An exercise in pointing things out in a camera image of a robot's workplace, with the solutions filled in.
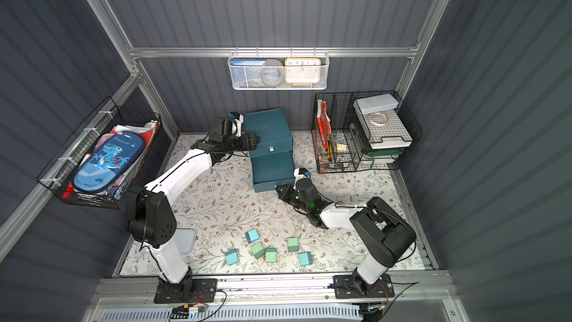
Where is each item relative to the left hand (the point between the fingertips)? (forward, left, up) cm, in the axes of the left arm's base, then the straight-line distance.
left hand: (254, 139), depth 89 cm
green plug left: (-37, -2, -20) cm, 42 cm away
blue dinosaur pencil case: (-21, +40, +13) cm, 47 cm away
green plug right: (-35, -15, -21) cm, 43 cm away
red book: (+28, -33, -16) cm, 46 cm away
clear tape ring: (+14, -54, -2) cm, 56 cm away
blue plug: (-31, +1, -20) cm, 37 cm away
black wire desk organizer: (+18, -50, -13) cm, 55 cm away
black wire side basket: (-6, +49, +13) cm, 51 cm away
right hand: (-16, -10, -11) cm, 21 cm away
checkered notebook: (+6, -55, -1) cm, 55 cm away
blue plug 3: (-40, -20, -20) cm, 49 cm away
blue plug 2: (-39, +7, -21) cm, 45 cm away
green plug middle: (-38, -7, -22) cm, 44 cm away
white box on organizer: (+22, -54, +1) cm, 59 cm away
